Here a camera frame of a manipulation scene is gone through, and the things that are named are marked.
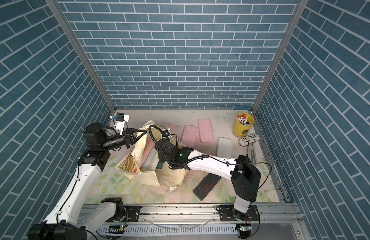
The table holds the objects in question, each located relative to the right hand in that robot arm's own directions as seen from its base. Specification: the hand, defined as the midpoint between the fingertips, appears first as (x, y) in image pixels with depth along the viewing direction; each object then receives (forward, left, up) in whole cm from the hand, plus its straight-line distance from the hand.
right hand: (162, 151), depth 79 cm
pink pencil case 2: (+20, -12, -13) cm, 27 cm away
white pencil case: (+14, -37, -15) cm, 42 cm away
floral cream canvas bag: (-11, +7, +7) cm, 15 cm away
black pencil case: (-12, -25, -14) cm, 31 cm away
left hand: (-1, +4, +16) cm, 17 cm away
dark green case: (-4, +2, -10) cm, 11 cm away
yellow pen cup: (+28, -48, -5) cm, 56 cm away
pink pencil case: (+28, -24, -14) cm, 39 cm away
